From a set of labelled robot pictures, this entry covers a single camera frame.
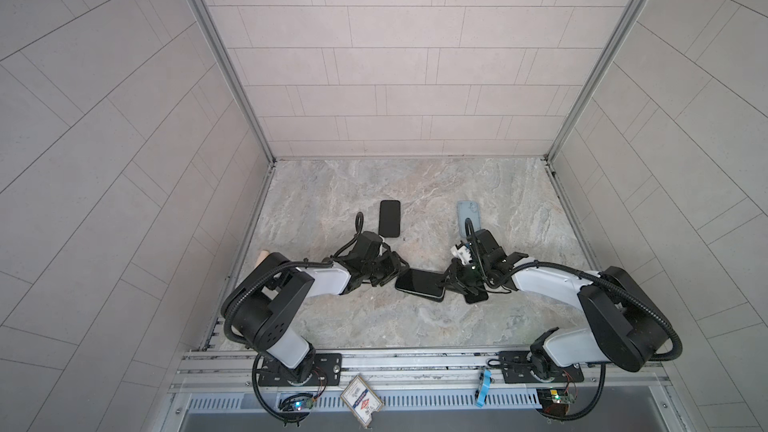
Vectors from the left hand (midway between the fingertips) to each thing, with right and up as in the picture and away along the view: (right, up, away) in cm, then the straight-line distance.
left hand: (414, 267), depth 87 cm
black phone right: (+16, -6, -7) cm, 19 cm away
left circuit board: (-27, -23, -22) cm, 42 cm away
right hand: (+6, -4, -5) cm, 9 cm away
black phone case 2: (-8, +12, +13) cm, 19 cm away
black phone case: (+2, -4, -1) cm, 5 cm away
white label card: (-13, -24, -21) cm, 34 cm away
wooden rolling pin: (-45, +3, +1) cm, 45 cm away
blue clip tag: (+15, -21, -20) cm, 33 cm away
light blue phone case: (+20, +15, +15) cm, 29 cm away
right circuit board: (+32, -25, -19) cm, 45 cm away
